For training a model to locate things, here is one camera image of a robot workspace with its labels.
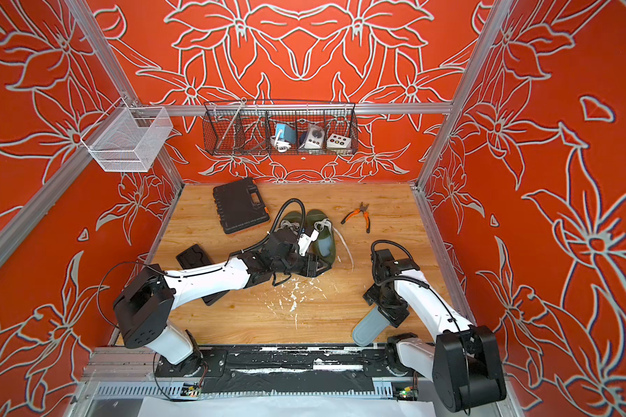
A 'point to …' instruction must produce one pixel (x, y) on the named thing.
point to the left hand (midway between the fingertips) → (330, 265)
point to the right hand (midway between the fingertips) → (372, 309)
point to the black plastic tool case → (240, 205)
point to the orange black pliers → (355, 212)
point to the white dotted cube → (336, 141)
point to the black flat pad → (195, 256)
